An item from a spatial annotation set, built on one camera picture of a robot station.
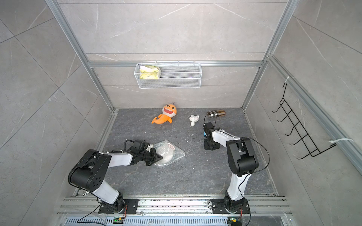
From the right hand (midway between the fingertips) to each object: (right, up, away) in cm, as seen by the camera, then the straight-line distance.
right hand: (212, 147), depth 97 cm
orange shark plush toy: (-31, +27, +11) cm, 42 cm away
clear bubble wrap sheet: (-23, -3, -5) cm, 24 cm away
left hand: (-33, -5, -6) cm, 34 cm away
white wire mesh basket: (-28, +52, +4) cm, 59 cm away
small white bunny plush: (-12, +20, +13) cm, 27 cm away
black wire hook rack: (+37, +9, -34) cm, 51 cm away
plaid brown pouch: (+7, +25, +17) cm, 31 cm away
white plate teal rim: (-31, -2, -6) cm, 32 cm away
